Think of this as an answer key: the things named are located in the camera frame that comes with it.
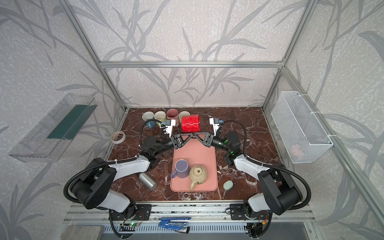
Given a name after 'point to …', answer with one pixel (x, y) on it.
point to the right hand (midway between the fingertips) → (195, 131)
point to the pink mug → (172, 114)
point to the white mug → (183, 113)
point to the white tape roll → (118, 137)
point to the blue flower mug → (148, 115)
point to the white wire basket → (301, 134)
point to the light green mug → (160, 116)
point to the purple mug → (182, 169)
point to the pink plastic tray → (195, 152)
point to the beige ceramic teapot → (198, 174)
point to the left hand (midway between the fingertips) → (193, 133)
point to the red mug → (191, 123)
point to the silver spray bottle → (147, 181)
